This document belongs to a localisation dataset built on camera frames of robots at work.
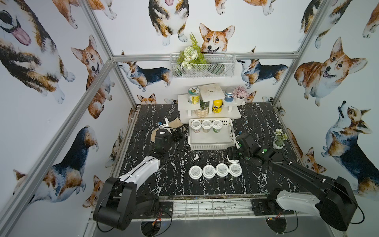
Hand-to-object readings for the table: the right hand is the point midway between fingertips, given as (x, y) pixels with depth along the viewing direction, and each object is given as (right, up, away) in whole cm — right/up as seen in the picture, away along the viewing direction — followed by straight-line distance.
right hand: (234, 146), depth 82 cm
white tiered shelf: (-13, +32, +15) cm, 38 cm away
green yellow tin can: (-23, +30, +13) cm, 40 cm away
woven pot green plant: (-17, +20, +24) cm, 36 cm away
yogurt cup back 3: (-7, +11, +18) cm, 22 cm away
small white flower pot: (+31, +4, +9) cm, 32 cm away
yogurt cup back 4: (0, -9, +1) cm, 9 cm away
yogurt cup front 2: (-14, -13, -2) cm, 20 cm away
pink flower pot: (+7, +27, +15) cm, 32 cm away
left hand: (-32, +12, +4) cm, 35 cm away
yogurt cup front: (-22, -14, -2) cm, 26 cm away
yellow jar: (-6, +24, +27) cm, 37 cm away
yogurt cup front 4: (0, -12, -2) cm, 13 cm away
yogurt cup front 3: (-7, -13, -1) cm, 15 cm away
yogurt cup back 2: (-15, +11, +17) cm, 25 cm away
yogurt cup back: (-22, +11, +18) cm, 30 cm away
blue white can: (0, +29, +16) cm, 33 cm away
